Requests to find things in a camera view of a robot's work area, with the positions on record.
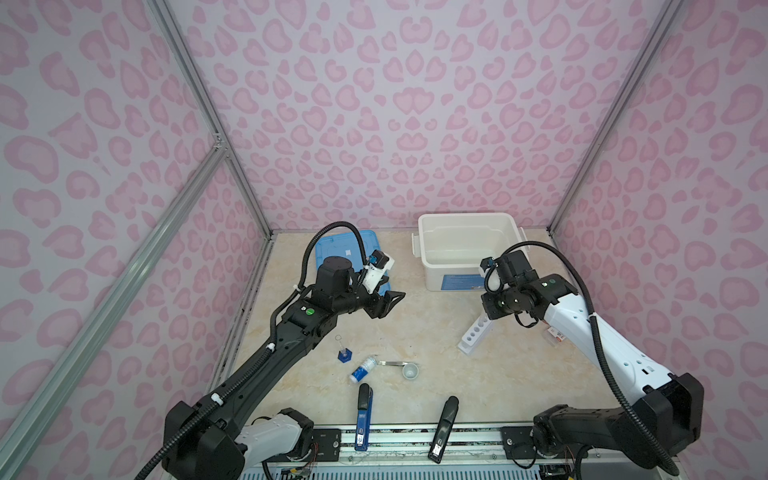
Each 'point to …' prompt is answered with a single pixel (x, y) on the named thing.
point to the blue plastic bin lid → (346, 245)
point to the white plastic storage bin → (452, 246)
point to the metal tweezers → (392, 363)
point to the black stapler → (437, 447)
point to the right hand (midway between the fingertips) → (489, 302)
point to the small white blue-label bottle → (362, 371)
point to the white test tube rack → (473, 334)
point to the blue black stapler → (364, 417)
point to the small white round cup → (410, 371)
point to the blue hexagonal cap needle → (344, 355)
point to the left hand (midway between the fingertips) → (395, 281)
